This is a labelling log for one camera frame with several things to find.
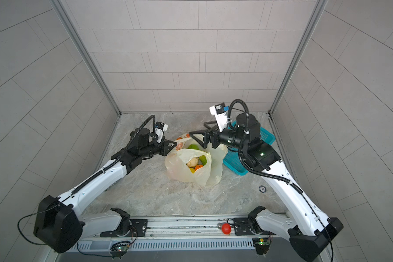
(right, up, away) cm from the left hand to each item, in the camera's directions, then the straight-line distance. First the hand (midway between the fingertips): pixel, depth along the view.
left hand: (180, 142), depth 76 cm
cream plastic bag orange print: (+14, -14, -5) cm, 20 cm away
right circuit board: (+36, -42, -8) cm, 56 cm away
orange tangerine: (+8, -14, +11) cm, 20 cm away
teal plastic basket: (+25, -10, +7) cm, 28 cm away
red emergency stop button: (+21, -36, -8) cm, 42 cm away
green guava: (+11, -11, +13) cm, 20 cm away
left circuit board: (-23, -41, -12) cm, 49 cm away
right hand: (+9, +6, -18) cm, 21 cm away
